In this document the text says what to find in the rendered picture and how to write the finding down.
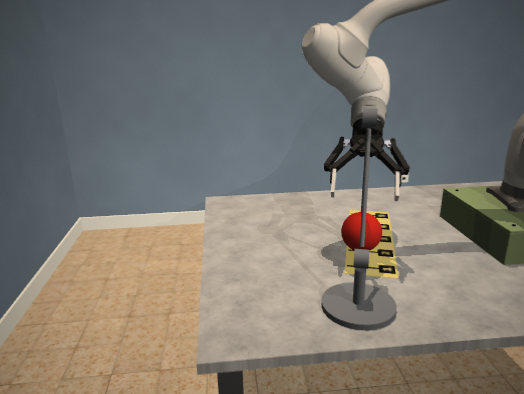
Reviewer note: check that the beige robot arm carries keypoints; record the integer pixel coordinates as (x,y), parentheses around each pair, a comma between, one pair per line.
(337,54)

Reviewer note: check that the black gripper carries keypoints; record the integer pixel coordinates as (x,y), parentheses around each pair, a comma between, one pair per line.
(357,144)

